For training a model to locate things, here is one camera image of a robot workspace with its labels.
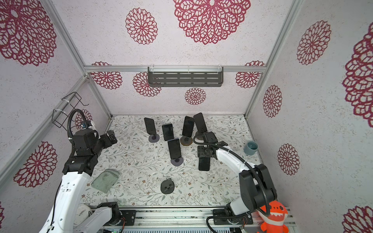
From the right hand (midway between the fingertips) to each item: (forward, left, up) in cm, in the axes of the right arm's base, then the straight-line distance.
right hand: (204, 149), depth 90 cm
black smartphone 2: (-3, +18, +5) cm, 19 cm away
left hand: (-6, +52, +19) cm, 56 cm away
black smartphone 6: (+21, +2, +2) cm, 21 cm away
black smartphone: (-7, 0, -5) cm, 9 cm away
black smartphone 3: (+14, +36, +6) cm, 39 cm away
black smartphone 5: (+14, +10, +6) cm, 19 cm away
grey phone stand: (-5, +17, -8) cm, 19 cm away
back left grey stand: (+13, +35, -7) cm, 39 cm away
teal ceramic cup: (+5, -31, -4) cm, 32 cm away
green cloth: (-19, +58, -6) cm, 61 cm away
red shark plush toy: (-37, -31, -3) cm, 49 cm away
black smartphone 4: (+20, +26, -7) cm, 34 cm away
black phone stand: (-22, +21, -3) cm, 30 cm away
